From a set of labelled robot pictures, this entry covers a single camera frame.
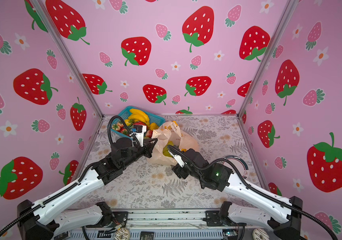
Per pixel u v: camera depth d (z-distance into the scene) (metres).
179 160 0.60
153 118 1.10
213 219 0.73
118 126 1.02
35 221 0.38
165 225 0.73
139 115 1.07
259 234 0.68
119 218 0.74
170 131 0.80
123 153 0.51
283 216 0.39
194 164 0.48
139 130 0.59
